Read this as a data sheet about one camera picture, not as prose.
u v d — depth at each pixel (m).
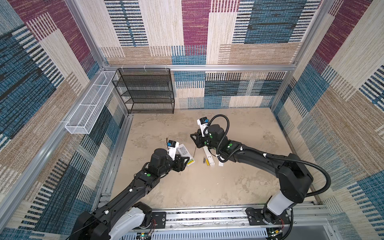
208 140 0.70
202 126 0.73
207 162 0.92
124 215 0.57
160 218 0.74
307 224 0.73
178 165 0.70
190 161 0.93
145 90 1.10
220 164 0.91
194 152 0.85
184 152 0.96
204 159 0.94
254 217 0.73
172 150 0.72
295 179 0.45
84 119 0.92
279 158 0.50
